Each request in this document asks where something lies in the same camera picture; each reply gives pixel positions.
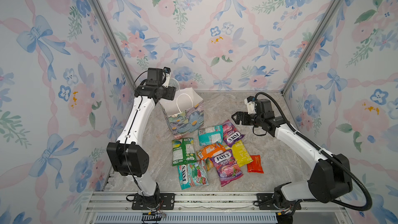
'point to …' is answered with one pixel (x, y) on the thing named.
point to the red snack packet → (255, 166)
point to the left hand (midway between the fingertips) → (167, 87)
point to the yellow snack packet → (241, 155)
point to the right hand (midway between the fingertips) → (238, 115)
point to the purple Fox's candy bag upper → (230, 134)
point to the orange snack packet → (208, 151)
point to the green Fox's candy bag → (193, 174)
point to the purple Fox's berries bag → (226, 167)
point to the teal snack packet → (210, 135)
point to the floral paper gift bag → (185, 113)
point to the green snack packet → (183, 151)
